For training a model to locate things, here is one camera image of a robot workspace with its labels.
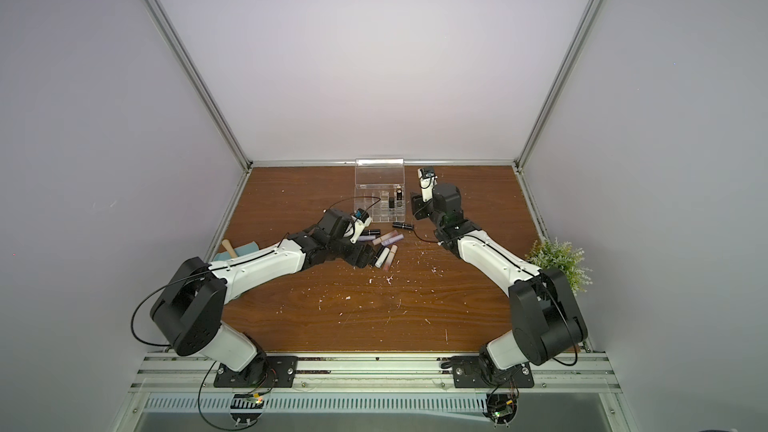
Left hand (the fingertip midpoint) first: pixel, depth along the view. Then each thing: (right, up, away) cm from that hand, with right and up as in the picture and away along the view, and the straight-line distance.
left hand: (369, 245), depth 87 cm
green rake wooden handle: (-47, -2, +9) cm, 48 cm away
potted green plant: (+50, 0, -13) cm, 52 cm away
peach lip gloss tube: (+3, 0, +8) cm, 9 cm away
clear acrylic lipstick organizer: (+2, +17, +25) cm, 30 cm away
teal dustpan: (-48, -5, +7) cm, 49 cm away
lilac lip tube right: (+6, 0, +10) cm, 11 cm away
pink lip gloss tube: (+6, -5, +5) cm, 9 cm away
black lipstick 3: (+11, +4, +13) cm, 17 cm away
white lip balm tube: (+4, -5, +5) cm, 8 cm away
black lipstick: (+7, +12, +13) cm, 19 cm away
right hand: (+16, +19, -2) cm, 25 cm away
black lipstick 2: (+1, +2, +10) cm, 10 cm away
